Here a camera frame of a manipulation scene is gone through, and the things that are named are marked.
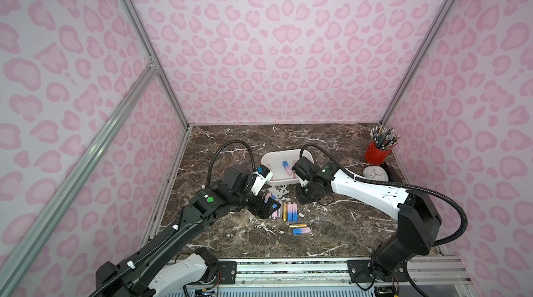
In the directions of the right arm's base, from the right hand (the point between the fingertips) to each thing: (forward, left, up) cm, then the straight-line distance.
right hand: (301, 199), depth 83 cm
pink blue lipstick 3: (+4, +14, -7) cm, 16 cm away
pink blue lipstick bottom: (-10, 0, -7) cm, 12 cm away
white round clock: (+17, -36, -7) cm, 40 cm away
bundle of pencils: (+26, -38, +7) cm, 46 cm away
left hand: (-5, +11, +11) cm, 17 cm away
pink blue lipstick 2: (-3, +4, -6) cm, 8 cm away
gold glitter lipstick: (-3, +7, -6) cm, 9 cm away
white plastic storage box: (+21, +8, -6) cm, 24 cm away
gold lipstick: (-8, +1, -6) cm, 10 cm away
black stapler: (+14, -42, -4) cm, 44 cm away
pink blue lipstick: (-4, +11, -6) cm, 13 cm away
